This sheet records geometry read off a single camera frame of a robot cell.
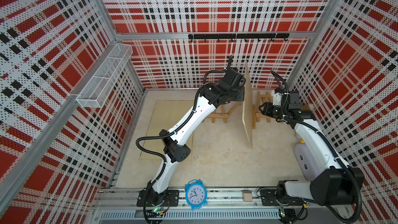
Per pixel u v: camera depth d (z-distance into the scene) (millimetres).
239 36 884
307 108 963
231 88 559
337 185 396
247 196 755
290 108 598
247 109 842
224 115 1024
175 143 491
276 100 717
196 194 731
